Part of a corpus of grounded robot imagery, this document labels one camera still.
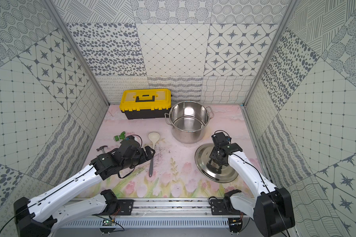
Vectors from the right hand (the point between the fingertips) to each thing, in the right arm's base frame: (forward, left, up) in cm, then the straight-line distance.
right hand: (218, 158), depth 83 cm
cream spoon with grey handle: (+17, +41, -5) cm, 44 cm away
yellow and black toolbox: (+34, +48, +11) cm, 59 cm away
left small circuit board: (-32, +57, -10) cm, 66 cm away
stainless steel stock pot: (+32, +17, -5) cm, 36 cm away
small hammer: (+9, +74, -6) cm, 75 cm away
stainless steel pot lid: (+1, +9, 0) cm, 9 cm away
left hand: (-2, +37, +11) cm, 39 cm away
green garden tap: (+17, +63, -4) cm, 65 cm away
